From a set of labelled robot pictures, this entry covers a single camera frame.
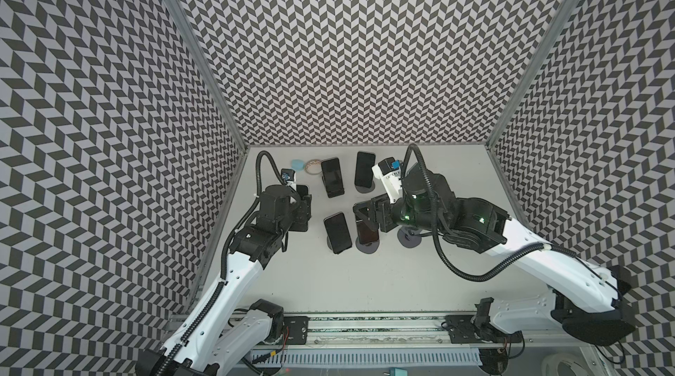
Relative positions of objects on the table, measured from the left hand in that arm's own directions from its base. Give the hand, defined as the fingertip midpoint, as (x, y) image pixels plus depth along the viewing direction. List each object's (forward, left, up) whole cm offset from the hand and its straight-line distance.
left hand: (297, 196), depth 77 cm
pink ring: (+28, 0, -20) cm, 34 cm away
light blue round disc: (+28, +6, -18) cm, 34 cm away
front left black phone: (-7, -12, -10) cm, 17 cm away
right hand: (-12, -19, +10) cm, 25 cm away
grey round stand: (-8, -21, -20) cm, 30 cm away
